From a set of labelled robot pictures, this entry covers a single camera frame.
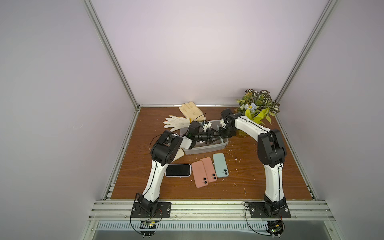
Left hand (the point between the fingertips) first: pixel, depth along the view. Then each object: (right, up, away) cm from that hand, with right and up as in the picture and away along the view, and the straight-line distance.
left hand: (222, 138), depth 91 cm
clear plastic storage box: (-14, -5, -2) cm, 15 cm away
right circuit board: (+22, -41, -21) cm, 51 cm away
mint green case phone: (-2, -16, -3) cm, 16 cm away
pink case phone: (-15, -22, -5) cm, 27 cm away
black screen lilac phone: (-27, -19, -3) cm, 34 cm away
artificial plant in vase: (+25, +20, +6) cm, 33 cm away
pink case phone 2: (-8, -19, -2) cm, 21 cm away
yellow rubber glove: (-22, +19, +27) cm, 39 cm away
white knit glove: (-33, +8, +19) cm, 39 cm away
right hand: (+1, +2, +8) cm, 8 cm away
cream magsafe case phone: (-27, -10, +3) cm, 29 cm away
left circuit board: (-41, -43, -18) cm, 62 cm away
